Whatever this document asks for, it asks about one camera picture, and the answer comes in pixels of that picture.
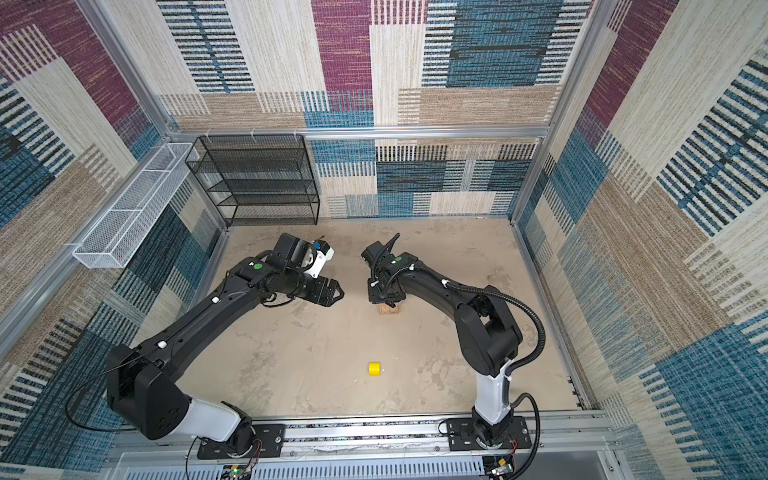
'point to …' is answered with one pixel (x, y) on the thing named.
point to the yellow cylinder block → (374, 369)
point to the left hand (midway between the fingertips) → (332, 286)
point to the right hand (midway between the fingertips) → (381, 299)
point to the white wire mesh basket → (112, 240)
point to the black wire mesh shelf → (257, 180)
